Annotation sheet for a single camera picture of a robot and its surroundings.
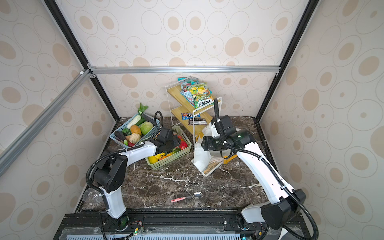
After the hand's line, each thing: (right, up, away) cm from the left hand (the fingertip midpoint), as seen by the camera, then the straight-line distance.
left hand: (182, 138), depth 94 cm
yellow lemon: (-18, -13, -4) cm, 22 cm away
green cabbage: (-26, +7, +8) cm, 28 cm away
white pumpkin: (-30, 0, 0) cm, 30 cm away
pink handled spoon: (+9, -31, -13) cm, 35 cm away
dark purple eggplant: (-42, +1, +4) cm, 42 cm away
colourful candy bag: (+2, +34, -4) cm, 34 cm away
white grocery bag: (+15, -14, -6) cm, 21 cm away
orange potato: (-32, +6, +6) cm, 33 cm away
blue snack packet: (+3, +14, +3) cm, 15 cm away
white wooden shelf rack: (+7, +10, -14) cm, 19 cm away
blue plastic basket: (-20, +9, +13) cm, 25 cm away
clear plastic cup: (-48, -31, -13) cm, 59 cm away
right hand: (+14, -2, -20) cm, 25 cm away
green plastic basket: (-4, -11, -1) cm, 12 cm away
